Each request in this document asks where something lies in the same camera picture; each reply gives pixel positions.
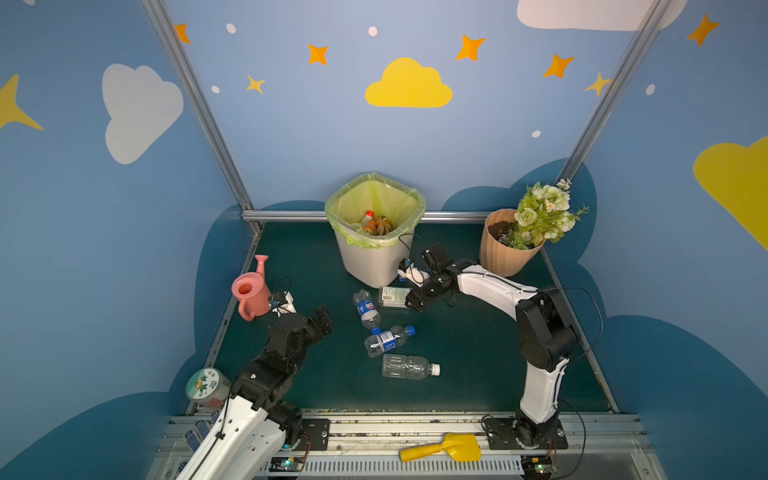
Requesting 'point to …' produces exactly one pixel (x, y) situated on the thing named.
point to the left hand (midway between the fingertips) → (320, 313)
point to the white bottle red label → (367, 218)
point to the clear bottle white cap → (408, 367)
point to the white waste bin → (373, 266)
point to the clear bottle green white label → (393, 296)
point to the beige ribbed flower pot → (499, 258)
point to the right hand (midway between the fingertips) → (418, 290)
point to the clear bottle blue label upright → (367, 309)
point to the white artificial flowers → (542, 215)
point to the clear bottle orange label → (378, 226)
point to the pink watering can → (252, 292)
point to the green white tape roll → (207, 384)
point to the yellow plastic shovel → (463, 447)
